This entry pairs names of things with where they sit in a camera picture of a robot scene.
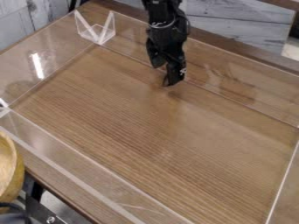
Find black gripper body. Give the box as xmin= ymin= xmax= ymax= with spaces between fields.
xmin=144 ymin=17 xmax=193 ymax=64

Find clear acrylic corner bracket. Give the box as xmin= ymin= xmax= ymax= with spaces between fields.
xmin=74 ymin=10 xmax=116 ymax=46

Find wooden brown bowl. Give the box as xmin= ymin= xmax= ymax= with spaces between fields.
xmin=0 ymin=131 xmax=24 ymax=204

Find black cable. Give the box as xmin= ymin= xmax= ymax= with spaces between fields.
xmin=0 ymin=201 xmax=34 ymax=224

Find black metal table frame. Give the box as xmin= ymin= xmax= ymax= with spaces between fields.
xmin=23 ymin=173 xmax=68 ymax=224

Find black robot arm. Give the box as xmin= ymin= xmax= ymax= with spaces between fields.
xmin=142 ymin=0 xmax=191 ymax=87

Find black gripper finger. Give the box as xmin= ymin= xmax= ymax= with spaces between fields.
xmin=146 ymin=39 xmax=167 ymax=68
xmin=163 ymin=55 xmax=187 ymax=87

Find clear acrylic tray walls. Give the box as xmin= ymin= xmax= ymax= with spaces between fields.
xmin=0 ymin=3 xmax=299 ymax=224

